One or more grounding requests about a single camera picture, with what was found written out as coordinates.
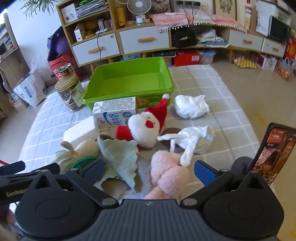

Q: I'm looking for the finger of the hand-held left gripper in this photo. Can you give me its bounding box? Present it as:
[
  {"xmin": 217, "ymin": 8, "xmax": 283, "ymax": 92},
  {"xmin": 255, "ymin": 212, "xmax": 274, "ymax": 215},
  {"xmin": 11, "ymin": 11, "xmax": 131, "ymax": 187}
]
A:
[
  {"xmin": 0, "ymin": 163, "xmax": 61, "ymax": 185},
  {"xmin": 0, "ymin": 161, "xmax": 25, "ymax": 175}
]

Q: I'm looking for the stack of papers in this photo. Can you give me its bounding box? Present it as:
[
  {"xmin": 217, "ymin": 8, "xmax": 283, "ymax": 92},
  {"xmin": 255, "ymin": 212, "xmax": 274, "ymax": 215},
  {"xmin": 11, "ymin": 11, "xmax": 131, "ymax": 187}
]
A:
[{"xmin": 75, "ymin": 0, "xmax": 109, "ymax": 19}]

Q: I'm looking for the white cloth bundle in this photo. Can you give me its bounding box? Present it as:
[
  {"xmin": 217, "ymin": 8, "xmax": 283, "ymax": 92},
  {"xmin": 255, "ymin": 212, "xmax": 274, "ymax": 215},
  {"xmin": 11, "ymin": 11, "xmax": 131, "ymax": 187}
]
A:
[{"xmin": 174, "ymin": 95, "xmax": 210, "ymax": 119}]

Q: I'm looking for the framed cartoon picture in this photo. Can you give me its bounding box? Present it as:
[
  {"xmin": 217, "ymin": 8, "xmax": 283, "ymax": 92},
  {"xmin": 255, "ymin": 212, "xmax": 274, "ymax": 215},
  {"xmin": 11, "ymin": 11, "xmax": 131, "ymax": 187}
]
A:
[{"xmin": 214, "ymin": 0, "xmax": 237, "ymax": 20}]

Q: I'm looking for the grey fuzzy cloth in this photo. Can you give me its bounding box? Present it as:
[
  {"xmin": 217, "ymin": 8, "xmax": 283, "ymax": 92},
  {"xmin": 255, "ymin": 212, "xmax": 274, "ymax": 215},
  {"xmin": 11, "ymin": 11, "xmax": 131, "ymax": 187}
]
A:
[{"xmin": 135, "ymin": 159, "xmax": 153, "ymax": 194}]

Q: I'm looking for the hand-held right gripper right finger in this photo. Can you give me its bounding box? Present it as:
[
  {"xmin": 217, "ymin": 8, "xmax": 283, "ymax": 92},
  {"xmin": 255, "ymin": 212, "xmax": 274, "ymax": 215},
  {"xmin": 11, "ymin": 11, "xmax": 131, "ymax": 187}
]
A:
[{"xmin": 180, "ymin": 160, "xmax": 270, "ymax": 207}]

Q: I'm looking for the cookie jar with gold lid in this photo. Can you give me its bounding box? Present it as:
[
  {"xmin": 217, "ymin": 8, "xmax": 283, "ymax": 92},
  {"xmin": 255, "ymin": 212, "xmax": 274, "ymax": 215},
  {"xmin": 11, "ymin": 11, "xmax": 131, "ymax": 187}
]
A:
[{"xmin": 54, "ymin": 74, "xmax": 85, "ymax": 112}]

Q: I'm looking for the white blue milk carton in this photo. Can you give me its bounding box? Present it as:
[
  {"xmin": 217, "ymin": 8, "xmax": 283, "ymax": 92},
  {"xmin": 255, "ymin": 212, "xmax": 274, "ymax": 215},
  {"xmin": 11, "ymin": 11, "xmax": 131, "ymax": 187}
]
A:
[{"xmin": 92, "ymin": 96, "xmax": 138, "ymax": 129}]

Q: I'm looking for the white foam block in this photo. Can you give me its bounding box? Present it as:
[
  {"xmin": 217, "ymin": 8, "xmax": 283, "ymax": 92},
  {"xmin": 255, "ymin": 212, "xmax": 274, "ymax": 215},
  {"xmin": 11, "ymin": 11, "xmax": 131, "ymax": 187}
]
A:
[{"xmin": 63, "ymin": 115, "xmax": 100, "ymax": 145}]

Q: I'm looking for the green potted plant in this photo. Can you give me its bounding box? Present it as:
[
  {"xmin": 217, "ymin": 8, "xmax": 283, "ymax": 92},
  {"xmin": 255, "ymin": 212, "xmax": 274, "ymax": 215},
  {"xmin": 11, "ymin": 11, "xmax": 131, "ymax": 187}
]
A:
[{"xmin": 20, "ymin": 0, "xmax": 62, "ymax": 15}]

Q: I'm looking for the metal tin can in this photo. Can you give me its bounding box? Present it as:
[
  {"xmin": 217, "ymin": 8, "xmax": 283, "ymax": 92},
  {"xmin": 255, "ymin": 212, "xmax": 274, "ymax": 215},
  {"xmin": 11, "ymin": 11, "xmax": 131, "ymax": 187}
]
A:
[{"xmin": 58, "ymin": 63, "xmax": 74, "ymax": 80}]

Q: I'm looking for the brown round coaster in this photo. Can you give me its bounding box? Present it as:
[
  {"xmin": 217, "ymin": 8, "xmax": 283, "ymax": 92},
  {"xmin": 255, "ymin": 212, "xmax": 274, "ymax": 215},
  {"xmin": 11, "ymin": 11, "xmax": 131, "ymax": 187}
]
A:
[{"xmin": 160, "ymin": 127, "xmax": 183, "ymax": 146}]

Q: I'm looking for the white rabbit plush toy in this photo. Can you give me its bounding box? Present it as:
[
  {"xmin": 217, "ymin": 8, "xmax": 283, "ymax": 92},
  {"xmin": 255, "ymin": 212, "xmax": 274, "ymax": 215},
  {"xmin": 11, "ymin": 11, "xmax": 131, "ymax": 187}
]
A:
[{"xmin": 157, "ymin": 126, "xmax": 214, "ymax": 167}]

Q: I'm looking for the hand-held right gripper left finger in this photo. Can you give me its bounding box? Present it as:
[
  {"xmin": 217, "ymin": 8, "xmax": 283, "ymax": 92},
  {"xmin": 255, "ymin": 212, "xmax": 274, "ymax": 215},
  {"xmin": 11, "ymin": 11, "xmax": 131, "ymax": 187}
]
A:
[{"xmin": 29, "ymin": 159, "xmax": 117, "ymax": 207}]

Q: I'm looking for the framed furry animal picture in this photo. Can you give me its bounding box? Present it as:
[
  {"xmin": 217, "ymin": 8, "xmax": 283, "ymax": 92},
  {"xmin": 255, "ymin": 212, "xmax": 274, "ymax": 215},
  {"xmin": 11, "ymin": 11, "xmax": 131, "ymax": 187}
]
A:
[{"xmin": 150, "ymin": 0, "xmax": 173, "ymax": 13}]

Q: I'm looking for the brown snack packet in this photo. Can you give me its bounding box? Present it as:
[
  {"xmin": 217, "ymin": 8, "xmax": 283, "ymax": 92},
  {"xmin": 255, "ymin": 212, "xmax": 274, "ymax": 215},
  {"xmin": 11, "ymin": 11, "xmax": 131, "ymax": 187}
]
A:
[{"xmin": 252, "ymin": 123, "xmax": 296, "ymax": 187}]

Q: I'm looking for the wooden cabinet with white drawers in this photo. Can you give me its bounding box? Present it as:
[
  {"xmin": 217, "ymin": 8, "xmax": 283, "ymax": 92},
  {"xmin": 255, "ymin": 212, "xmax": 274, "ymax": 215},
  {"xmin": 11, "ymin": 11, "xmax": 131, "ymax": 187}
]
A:
[{"xmin": 56, "ymin": 0, "xmax": 287, "ymax": 67}]

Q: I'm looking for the pink tasselled cloth runner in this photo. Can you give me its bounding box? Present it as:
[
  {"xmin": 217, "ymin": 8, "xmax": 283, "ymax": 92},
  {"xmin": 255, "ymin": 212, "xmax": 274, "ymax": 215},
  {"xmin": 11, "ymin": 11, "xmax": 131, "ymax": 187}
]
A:
[{"xmin": 148, "ymin": 11, "xmax": 248, "ymax": 35}]

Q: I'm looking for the pink plush toy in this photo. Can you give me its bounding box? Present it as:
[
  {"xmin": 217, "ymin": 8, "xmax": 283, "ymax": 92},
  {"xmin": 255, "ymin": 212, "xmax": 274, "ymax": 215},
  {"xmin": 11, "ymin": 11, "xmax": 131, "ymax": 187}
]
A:
[{"xmin": 143, "ymin": 150, "xmax": 190, "ymax": 200}]

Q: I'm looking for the white desk fan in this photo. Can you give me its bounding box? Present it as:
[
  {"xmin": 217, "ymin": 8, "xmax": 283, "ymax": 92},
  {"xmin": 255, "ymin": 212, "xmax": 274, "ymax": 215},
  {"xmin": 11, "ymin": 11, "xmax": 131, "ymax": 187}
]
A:
[{"xmin": 126, "ymin": 0, "xmax": 152, "ymax": 25}]

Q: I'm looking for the green plastic bin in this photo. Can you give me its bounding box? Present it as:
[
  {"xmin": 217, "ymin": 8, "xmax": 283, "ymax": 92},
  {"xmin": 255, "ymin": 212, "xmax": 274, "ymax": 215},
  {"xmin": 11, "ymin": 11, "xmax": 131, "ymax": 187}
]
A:
[{"xmin": 82, "ymin": 57, "xmax": 175, "ymax": 110}]

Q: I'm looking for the white printed carton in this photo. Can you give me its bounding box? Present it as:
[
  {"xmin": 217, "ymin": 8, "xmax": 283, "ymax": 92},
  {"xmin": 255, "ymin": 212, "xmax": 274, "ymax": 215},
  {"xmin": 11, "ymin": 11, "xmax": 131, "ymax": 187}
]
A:
[{"xmin": 261, "ymin": 54, "xmax": 278, "ymax": 70}]

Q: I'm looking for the white cardboard box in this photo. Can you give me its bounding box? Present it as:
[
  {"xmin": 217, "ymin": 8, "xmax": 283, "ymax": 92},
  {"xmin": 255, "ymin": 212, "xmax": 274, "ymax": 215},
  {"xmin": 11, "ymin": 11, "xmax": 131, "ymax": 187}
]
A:
[{"xmin": 13, "ymin": 68, "xmax": 48, "ymax": 109}]

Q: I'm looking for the row of yellow bottles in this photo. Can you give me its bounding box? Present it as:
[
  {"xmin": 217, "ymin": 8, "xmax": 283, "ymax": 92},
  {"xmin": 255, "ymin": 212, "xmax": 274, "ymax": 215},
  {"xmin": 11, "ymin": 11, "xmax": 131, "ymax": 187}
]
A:
[{"xmin": 233, "ymin": 57, "xmax": 257, "ymax": 69}]

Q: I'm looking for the pale green towel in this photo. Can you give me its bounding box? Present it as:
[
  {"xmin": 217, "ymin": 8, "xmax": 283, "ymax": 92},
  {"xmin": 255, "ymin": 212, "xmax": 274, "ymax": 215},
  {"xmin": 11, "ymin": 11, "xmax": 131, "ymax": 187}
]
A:
[{"xmin": 97, "ymin": 134, "xmax": 139, "ymax": 192}]

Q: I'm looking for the wooden bookshelf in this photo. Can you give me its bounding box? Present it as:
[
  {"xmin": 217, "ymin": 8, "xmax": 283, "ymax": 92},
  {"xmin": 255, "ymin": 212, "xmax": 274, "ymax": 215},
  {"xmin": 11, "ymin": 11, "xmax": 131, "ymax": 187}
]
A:
[{"xmin": 0, "ymin": 13, "xmax": 31, "ymax": 121}]

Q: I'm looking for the red box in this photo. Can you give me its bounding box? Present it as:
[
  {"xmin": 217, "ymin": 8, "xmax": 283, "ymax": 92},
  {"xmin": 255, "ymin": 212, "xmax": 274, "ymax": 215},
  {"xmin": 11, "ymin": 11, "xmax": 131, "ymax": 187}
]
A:
[{"xmin": 174, "ymin": 51, "xmax": 200, "ymax": 67}]

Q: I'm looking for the beige plush doll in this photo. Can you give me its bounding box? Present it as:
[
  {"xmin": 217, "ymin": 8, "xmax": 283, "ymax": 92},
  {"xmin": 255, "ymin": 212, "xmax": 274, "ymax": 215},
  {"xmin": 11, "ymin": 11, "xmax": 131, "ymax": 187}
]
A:
[{"xmin": 52, "ymin": 139, "xmax": 104, "ymax": 173}]

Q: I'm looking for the red white santa plush toy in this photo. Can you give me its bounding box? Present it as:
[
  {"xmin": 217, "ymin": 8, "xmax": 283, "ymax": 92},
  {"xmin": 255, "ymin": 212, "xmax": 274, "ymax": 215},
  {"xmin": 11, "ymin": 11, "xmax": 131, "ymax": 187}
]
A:
[{"xmin": 116, "ymin": 93, "xmax": 171, "ymax": 152}]

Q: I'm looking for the black bag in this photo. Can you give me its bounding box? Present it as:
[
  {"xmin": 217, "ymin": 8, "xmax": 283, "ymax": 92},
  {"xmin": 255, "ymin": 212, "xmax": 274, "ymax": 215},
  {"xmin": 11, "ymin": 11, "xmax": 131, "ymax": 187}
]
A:
[{"xmin": 171, "ymin": 29, "xmax": 198, "ymax": 48}]

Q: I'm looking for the yellow bottle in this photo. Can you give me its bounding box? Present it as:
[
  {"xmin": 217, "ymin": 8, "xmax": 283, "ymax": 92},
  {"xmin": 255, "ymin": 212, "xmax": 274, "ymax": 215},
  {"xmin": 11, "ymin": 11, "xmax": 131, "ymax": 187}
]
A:
[{"xmin": 116, "ymin": 6, "xmax": 127, "ymax": 28}]

